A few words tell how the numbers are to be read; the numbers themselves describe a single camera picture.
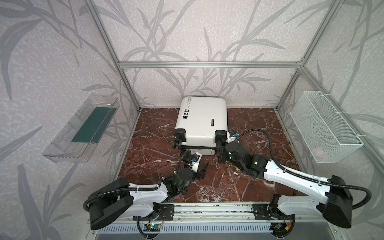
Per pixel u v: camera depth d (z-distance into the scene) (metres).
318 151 0.73
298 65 0.94
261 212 0.74
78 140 0.63
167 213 0.73
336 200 0.39
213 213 0.75
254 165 0.55
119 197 0.47
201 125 0.83
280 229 0.73
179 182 0.60
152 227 0.72
